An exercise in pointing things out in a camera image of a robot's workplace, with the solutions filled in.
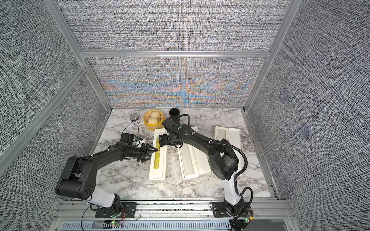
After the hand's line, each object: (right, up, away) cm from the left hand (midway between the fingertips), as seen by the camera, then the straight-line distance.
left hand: (157, 152), depth 86 cm
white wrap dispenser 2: (+22, -5, -3) cm, 22 cm away
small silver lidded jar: (-21, +22, +20) cm, 36 cm away
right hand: (+4, +8, +2) cm, 9 cm away
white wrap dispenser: (+1, -7, -7) cm, 10 cm away
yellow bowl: (-7, +21, +19) cm, 29 cm away
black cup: (+9, +25, +20) cm, 33 cm away
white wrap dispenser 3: (+48, +9, +9) cm, 50 cm away
